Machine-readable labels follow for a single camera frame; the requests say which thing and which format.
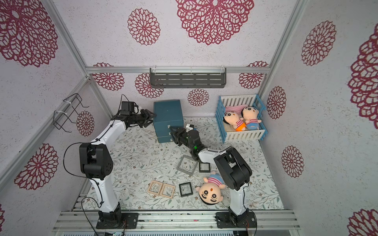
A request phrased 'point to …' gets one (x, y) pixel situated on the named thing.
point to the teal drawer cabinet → (168, 113)
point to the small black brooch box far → (204, 167)
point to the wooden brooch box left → (155, 187)
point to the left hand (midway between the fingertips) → (155, 116)
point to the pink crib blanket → (237, 108)
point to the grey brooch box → (187, 164)
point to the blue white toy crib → (227, 131)
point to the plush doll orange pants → (232, 118)
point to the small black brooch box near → (185, 189)
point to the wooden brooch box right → (167, 191)
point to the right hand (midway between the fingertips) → (172, 128)
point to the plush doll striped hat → (210, 193)
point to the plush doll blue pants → (250, 114)
